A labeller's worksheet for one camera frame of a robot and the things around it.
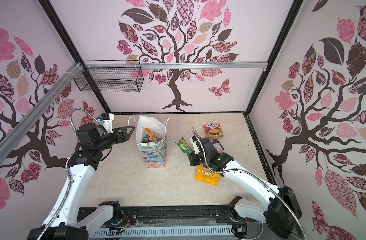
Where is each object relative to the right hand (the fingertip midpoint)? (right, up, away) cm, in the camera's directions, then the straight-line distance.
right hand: (189, 153), depth 79 cm
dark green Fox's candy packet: (-26, +7, +9) cm, 29 cm away
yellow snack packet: (+9, -12, +2) cm, 16 cm away
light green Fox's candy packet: (-3, +4, -1) cm, 5 cm away
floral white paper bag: (-19, 0, -1) cm, 19 cm away
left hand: (-29, +13, -7) cm, 32 cm away
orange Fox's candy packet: (+18, +12, +25) cm, 33 cm away
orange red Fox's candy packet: (-22, +8, +8) cm, 25 cm away
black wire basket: (-50, +48, +15) cm, 71 cm away
